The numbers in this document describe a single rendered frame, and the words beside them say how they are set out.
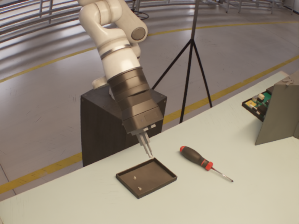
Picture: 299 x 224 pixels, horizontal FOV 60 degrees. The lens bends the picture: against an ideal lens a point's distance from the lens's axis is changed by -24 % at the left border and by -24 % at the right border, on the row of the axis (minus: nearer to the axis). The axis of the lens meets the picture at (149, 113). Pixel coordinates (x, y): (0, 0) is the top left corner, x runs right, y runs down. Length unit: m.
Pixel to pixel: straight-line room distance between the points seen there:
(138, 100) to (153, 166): 0.17
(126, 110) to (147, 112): 0.04
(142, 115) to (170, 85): 2.46
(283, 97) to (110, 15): 0.51
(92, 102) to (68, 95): 1.65
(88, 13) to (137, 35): 0.43
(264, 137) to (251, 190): 0.21
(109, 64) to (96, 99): 0.57
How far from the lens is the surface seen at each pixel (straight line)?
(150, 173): 0.73
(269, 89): 1.20
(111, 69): 0.66
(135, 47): 1.17
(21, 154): 2.28
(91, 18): 0.69
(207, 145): 0.84
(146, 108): 0.67
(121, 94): 0.66
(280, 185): 0.82
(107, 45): 0.67
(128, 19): 1.05
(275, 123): 0.90
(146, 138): 0.71
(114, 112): 1.17
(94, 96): 1.25
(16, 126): 2.56
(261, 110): 1.03
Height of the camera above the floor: 1.52
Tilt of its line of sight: 34 degrees down
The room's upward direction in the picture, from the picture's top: 8 degrees clockwise
